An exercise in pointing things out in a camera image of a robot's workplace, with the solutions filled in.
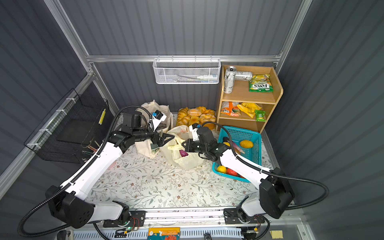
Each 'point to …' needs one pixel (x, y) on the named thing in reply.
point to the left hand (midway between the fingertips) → (169, 130)
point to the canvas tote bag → (147, 148)
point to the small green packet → (260, 116)
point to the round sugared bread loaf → (208, 117)
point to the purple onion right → (183, 153)
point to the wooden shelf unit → (249, 93)
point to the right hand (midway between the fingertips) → (182, 146)
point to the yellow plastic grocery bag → (170, 151)
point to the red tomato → (230, 171)
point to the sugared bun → (194, 112)
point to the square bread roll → (194, 119)
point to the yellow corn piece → (246, 144)
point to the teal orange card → (164, 233)
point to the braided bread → (183, 117)
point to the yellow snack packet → (249, 108)
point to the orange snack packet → (231, 108)
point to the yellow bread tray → (204, 110)
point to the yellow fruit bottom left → (222, 169)
